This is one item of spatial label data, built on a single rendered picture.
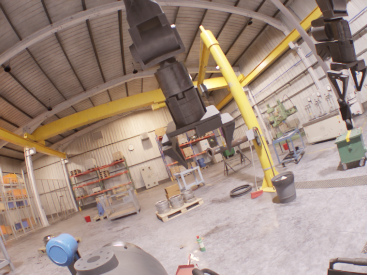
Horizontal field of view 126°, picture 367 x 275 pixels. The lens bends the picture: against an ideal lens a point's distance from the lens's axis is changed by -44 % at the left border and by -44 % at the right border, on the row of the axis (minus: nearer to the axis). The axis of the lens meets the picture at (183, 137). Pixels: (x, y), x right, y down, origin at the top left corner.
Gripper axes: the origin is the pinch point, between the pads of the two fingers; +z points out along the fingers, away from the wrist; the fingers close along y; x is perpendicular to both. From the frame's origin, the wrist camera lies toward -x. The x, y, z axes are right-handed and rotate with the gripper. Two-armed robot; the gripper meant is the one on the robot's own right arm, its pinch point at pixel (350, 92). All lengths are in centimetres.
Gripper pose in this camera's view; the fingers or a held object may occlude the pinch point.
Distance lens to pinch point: 55.7
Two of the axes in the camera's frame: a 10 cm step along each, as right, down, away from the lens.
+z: 3.9, 8.4, 3.7
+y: -9.2, 3.7, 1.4
